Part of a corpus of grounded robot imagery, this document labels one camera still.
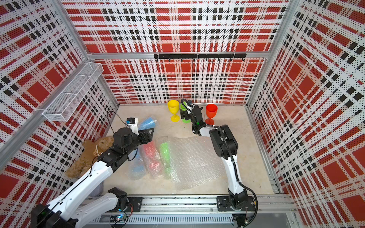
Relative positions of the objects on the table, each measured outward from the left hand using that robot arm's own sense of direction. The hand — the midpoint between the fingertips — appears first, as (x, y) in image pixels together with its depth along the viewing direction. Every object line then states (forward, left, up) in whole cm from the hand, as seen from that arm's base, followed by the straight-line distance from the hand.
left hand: (151, 130), depth 79 cm
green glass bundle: (-9, -7, -14) cm, 18 cm away
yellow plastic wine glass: (+25, -10, -7) cm, 27 cm away
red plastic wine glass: (+22, -37, -9) cm, 44 cm away
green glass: (+23, -17, -7) cm, 29 cm away
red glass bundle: (-16, -2, -15) cm, 22 cm away
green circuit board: (-39, +13, -20) cm, 46 cm away
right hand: (+27, -20, -8) cm, 35 cm away
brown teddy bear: (-16, +40, -14) cm, 45 cm away
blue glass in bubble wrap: (+17, +7, -15) cm, 24 cm away
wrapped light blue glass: (-17, +8, -13) cm, 23 cm away
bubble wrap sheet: (-10, -25, -21) cm, 34 cm away
